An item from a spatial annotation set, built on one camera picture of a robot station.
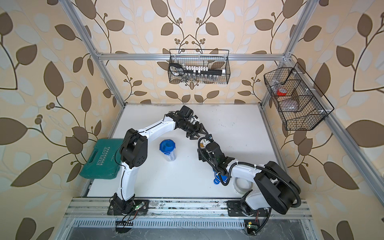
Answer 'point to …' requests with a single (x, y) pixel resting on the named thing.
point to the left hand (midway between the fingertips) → (204, 133)
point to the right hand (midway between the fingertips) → (204, 148)
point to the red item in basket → (282, 92)
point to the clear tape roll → (242, 185)
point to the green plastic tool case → (102, 164)
